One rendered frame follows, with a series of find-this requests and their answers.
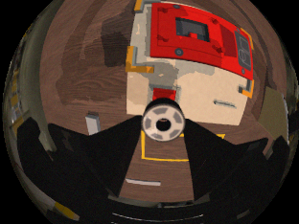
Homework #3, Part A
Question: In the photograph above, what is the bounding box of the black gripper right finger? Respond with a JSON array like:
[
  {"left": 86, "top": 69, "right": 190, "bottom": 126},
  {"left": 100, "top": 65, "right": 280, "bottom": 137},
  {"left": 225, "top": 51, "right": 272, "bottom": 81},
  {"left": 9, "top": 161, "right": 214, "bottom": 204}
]
[{"left": 184, "top": 119, "right": 268, "bottom": 201}]

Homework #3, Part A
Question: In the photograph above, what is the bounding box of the pale pink flat bar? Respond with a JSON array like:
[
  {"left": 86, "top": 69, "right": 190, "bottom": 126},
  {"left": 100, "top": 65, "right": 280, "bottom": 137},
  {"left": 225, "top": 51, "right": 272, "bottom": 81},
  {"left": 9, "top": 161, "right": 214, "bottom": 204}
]
[{"left": 126, "top": 178, "right": 161, "bottom": 186}]

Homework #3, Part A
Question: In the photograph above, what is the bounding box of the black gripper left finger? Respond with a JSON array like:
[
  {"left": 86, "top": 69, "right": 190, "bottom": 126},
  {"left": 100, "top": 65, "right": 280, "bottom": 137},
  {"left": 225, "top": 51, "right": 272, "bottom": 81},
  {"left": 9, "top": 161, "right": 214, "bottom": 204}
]
[{"left": 47, "top": 115, "right": 143, "bottom": 197}]

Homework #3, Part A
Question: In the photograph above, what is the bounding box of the white wheel with black tyre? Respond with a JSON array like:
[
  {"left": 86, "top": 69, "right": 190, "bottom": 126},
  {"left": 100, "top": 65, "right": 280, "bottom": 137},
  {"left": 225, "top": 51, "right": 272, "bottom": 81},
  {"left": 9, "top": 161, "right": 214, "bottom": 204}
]
[{"left": 141, "top": 98, "right": 185, "bottom": 143}]

